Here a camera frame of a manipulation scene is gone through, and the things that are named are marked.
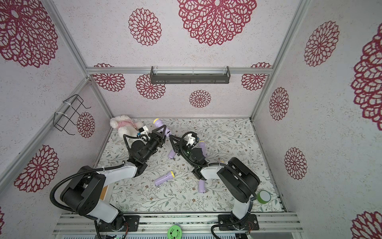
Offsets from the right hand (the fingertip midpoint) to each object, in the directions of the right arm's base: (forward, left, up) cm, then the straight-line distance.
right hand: (167, 137), depth 76 cm
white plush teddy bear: (+23, +36, -17) cm, 46 cm away
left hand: (+5, 0, +1) cm, 6 cm away
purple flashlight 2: (+5, +2, -24) cm, 24 cm away
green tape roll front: (-38, -5, -21) cm, 44 cm away
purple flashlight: (+8, +6, +2) cm, 10 cm away
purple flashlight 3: (+11, -18, -23) cm, 32 cm away
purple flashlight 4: (-10, 0, -23) cm, 25 cm away
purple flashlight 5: (-16, -18, -24) cm, 34 cm away
